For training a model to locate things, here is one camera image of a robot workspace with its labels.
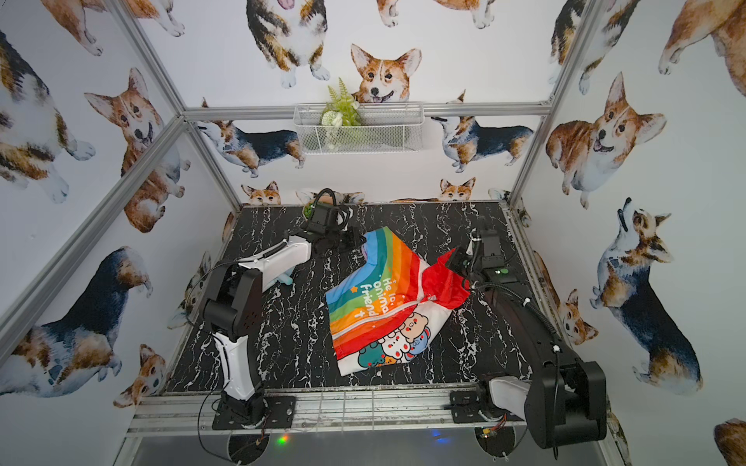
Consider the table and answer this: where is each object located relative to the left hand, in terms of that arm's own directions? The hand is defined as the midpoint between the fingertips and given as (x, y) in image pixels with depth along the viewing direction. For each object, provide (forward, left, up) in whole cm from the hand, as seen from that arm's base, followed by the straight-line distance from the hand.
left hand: (372, 234), depth 94 cm
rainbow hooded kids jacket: (-23, -4, -11) cm, 25 cm away
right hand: (-11, -22, +5) cm, 25 cm away
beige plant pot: (+13, +25, -3) cm, 28 cm away
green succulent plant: (+13, +23, -2) cm, 27 cm away
